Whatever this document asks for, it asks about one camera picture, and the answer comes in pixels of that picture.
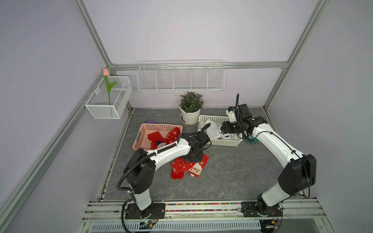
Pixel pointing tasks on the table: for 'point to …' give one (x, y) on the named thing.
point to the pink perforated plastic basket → (142, 141)
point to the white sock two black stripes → (214, 130)
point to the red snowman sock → (157, 140)
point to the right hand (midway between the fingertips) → (224, 127)
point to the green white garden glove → (250, 139)
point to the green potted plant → (191, 102)
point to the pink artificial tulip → (109, 87)
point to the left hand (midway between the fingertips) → (195, 160)
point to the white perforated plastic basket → (231, 140)
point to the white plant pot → (189, 118)
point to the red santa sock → (196, 169)
